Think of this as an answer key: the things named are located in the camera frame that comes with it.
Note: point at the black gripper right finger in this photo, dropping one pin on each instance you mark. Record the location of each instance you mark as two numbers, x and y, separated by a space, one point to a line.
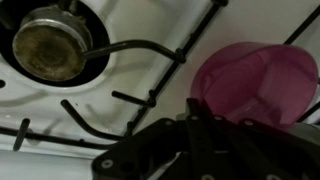
260 153

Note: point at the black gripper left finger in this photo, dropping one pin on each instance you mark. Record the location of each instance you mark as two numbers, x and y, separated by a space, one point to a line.
160 150

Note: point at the pink translucent bowl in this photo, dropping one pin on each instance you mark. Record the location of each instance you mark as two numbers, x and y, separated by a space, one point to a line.
266 83

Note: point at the white gas stove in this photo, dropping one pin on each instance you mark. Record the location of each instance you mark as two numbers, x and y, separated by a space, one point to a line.
133 20

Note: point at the round metal stove burner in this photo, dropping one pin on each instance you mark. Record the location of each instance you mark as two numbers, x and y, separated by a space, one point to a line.
50 53

